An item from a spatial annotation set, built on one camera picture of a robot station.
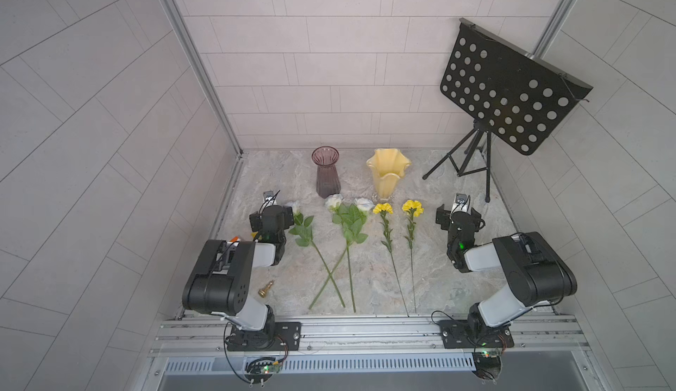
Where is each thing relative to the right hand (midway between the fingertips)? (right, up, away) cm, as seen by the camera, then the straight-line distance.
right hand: (456, 203), depth 94 cm
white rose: (-55, -9, -2) cm, 56 cm away
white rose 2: (-41, -4, -1) cm, 41 cm away
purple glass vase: (-47, +7, +2) cm, 47 cm away
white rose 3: (-37, -9, -4) cm, 38 cm away
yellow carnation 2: (-15, -2, 0) cm, 15 cm away
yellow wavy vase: (-25, +13, -1) cm, 28 cm away
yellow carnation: (-25, -2, 0) cm, 25 cm away
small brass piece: (-64, -24, -17) cm, 71 cm away
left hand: (-66, -1, +1) cm, 66 cm away
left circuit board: (-61, -39, -28) cm, 77 cm away
